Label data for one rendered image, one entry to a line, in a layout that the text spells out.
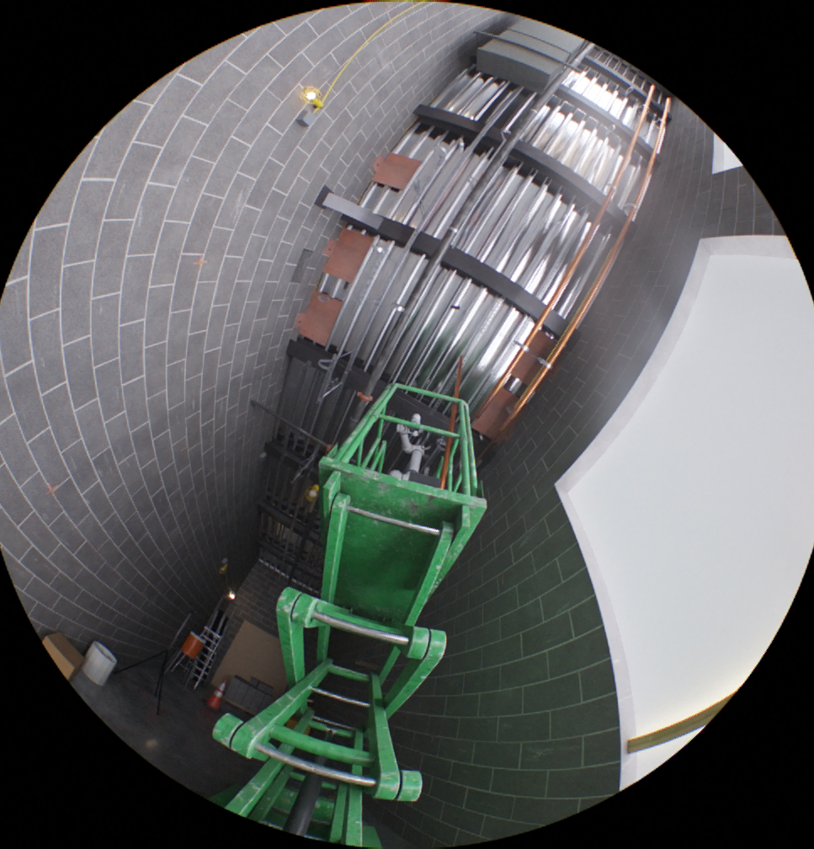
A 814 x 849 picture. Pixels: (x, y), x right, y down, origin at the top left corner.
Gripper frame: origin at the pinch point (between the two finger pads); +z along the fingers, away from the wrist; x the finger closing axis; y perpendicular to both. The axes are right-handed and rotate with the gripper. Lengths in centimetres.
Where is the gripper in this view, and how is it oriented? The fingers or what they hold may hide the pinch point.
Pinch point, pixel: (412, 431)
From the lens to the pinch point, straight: 239.4
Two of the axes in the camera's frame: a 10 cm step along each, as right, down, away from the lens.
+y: 2.9, -8.4, -4.6
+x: 9.4, 3.4, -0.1
